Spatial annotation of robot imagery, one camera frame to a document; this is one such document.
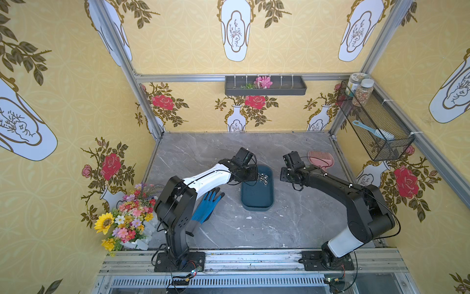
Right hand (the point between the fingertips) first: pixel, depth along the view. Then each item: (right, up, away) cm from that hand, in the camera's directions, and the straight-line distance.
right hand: (289, 172), depth 95 cm
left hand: (-21, 0, -3) cm, 22 cm away
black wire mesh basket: (+41, +29, -5) cm, 51 cm away
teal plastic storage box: (-16, -11, -4) cm, 20 cm away
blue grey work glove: (-42, -17, -8) cm, 46 cm away
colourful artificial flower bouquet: (-68, -15, -27) cm, 75 cm away
